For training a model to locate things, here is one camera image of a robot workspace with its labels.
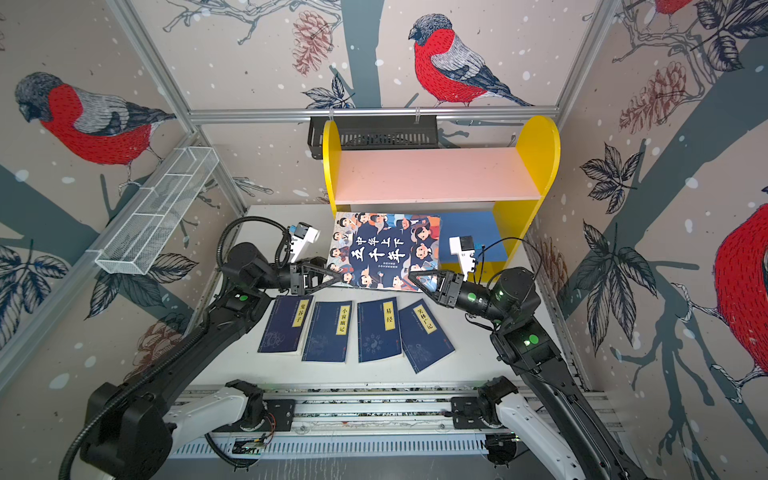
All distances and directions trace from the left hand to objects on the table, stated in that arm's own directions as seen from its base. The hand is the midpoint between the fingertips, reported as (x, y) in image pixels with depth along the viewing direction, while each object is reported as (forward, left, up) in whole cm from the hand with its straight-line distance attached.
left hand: (336, 282), depth 61 cm
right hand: (-3, -14, +3) cm, 15 cm away
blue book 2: (+1, +7, -32) cm, 33 cm away
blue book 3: (+3, -7, -33) cm, 34 cm away
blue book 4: (0, -21, -32) cm, 38 cm away
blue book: (+4, +21, -32) cm, 38 cm away
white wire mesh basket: (+15, +52, -3) cm, 54 cm away
